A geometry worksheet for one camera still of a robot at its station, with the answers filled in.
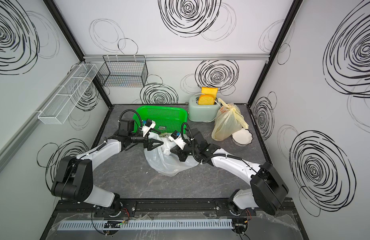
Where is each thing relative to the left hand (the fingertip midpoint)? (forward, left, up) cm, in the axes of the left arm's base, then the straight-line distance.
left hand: (159, 137), depth 83 cm
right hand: (-8, -7, 0) cm, 11 cm away
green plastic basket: (+25, 0, -13) cm, 28 cm away
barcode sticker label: (+17, +3, -14) cm, 22 cm away
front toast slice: (+27, -27, +5) cm, 38 cm away
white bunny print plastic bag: (-11, -1, -4) cm, 12 cm away
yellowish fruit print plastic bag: (+10, -40, +4) cm, 41 cm away
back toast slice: (+36, -32, +5) cm, 48 cm away
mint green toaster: (+24, -26, -5) cm, 35 cm away
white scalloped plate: (+10, -53, -13) cm, 55 cm away
